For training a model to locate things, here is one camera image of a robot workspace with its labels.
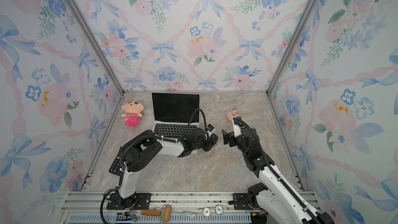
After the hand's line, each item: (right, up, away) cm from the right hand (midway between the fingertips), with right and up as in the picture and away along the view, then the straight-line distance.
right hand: (232, 127), depth 80 cm
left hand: (-8, -8, +13) cm, 17 cm away
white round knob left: (-14, -38, -8) cm, 41 cm away
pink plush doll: (-60, +8, +21) cm, 64 cm away
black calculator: (-62, -22, +4) cm, 66 cm away
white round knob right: (-8, -37, -8) cm, 39 cm away
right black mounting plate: (+3, -34, -7) cm, 35 cm away
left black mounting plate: (-46, -34, -6) cm, 57 cm away
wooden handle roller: (-32, -37, -10) cm, 50 cm away
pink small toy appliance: (+4, +6, +21) cm, 22 cm away
